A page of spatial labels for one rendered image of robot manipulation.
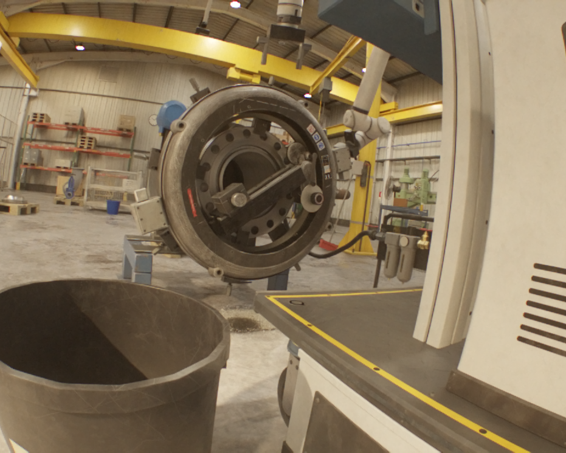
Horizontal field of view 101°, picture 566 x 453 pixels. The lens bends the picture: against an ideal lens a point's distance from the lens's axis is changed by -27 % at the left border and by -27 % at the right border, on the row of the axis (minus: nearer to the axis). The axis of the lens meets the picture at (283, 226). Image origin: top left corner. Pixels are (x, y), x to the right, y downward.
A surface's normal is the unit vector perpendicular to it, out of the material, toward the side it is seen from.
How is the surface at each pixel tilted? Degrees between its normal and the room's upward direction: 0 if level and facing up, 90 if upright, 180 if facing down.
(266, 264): 90
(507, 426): 0
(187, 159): 90
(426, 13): 90
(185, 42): 90
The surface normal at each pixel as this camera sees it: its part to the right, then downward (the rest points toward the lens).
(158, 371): -0.12, -0.01
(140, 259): 0.54, 0.11
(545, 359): -0.88, -0.08
